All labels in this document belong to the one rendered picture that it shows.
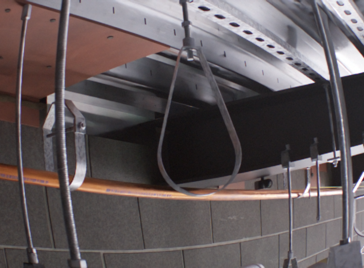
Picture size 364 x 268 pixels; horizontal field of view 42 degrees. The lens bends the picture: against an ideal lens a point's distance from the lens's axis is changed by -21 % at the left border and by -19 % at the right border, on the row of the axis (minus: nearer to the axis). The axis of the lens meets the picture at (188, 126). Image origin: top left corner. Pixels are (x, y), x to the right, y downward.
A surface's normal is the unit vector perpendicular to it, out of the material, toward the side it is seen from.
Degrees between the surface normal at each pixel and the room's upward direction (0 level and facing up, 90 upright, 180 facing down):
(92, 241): 90
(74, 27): 180
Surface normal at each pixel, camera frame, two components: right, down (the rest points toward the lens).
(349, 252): -0.14, -0.69
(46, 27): 0.09, 0.97
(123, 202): 0.83, -0.18
